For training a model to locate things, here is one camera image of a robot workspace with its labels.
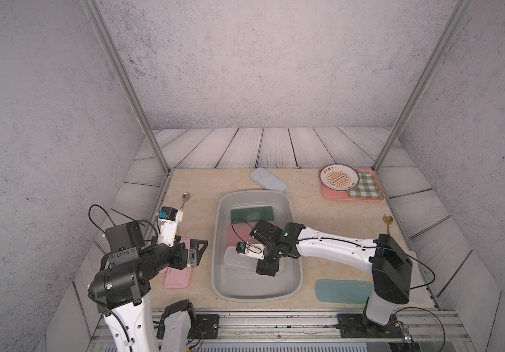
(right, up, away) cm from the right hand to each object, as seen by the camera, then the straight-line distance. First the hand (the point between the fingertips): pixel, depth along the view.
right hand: (262, 261), depth 79 cm
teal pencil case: (+29, -11, 0) cm, 31 cm away
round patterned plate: (+41, +32, +36) cm, 63 cm away
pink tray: (+34, +23, +31) cm, 52 cm away
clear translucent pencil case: (-9, -5, +7) cm, 13 cm away
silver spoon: (-37, +21, +29) cm, 51 cm away
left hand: (-19, +12, -17) cm, 28 cm away
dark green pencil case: (-4, +14, +22) cm, 26 cm away
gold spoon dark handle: (+56, +12, +20) cm, 61 cm away
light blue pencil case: (+4, +29, +36) cm, 47 cm away
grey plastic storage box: (-10, -7, +5) cm, 14 cm away
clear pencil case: (-9, +2, -5) cm, 11 cm away
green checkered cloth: (+53, +26, +32) cm, 67 cm away
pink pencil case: (-31, -8, +3) cm, 32 cm away
